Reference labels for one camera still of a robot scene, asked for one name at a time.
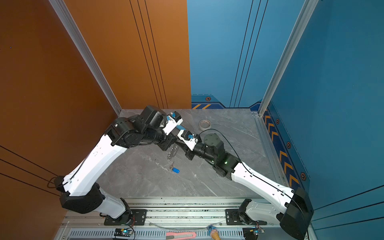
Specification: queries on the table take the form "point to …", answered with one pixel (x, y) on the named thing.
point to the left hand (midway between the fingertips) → (176, 137)
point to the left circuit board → (124, 232)
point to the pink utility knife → (178, 235)
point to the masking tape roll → (204, 124)
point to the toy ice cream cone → (214, 232)
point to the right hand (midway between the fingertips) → (177, 139)
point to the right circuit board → (251, 233)
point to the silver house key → (171, 166)
